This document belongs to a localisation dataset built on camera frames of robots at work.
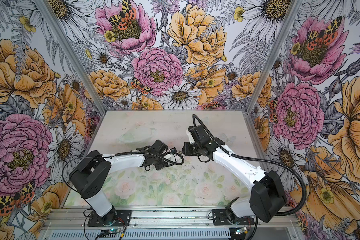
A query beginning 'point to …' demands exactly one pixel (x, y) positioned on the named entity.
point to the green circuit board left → (113, 230)
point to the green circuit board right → (241, 230)
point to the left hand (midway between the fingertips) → (161, 162)
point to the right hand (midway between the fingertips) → (184, 154)
